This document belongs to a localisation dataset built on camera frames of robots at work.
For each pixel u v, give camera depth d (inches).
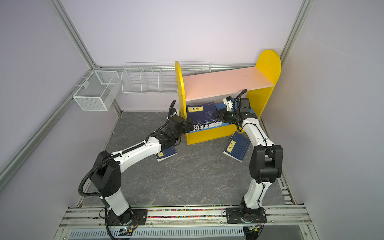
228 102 32.4
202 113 34.5
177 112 30.4
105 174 17.9
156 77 39.0
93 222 29.0
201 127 35.4
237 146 39.2
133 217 28.7
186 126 26.7
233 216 29.0
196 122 33.4
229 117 31.0
